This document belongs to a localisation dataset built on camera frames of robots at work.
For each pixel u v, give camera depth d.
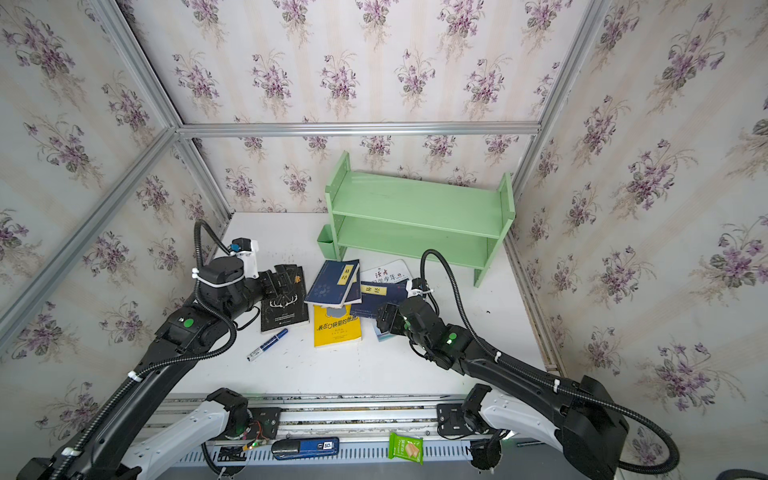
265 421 0.73
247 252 0.62
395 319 0.69
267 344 0.84
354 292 0.94
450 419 0.73
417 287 0.71
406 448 0.69
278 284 0.65
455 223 0.81
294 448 0.66
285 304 0.93
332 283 0.96
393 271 1.01
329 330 0.88
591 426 0.39
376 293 0.96
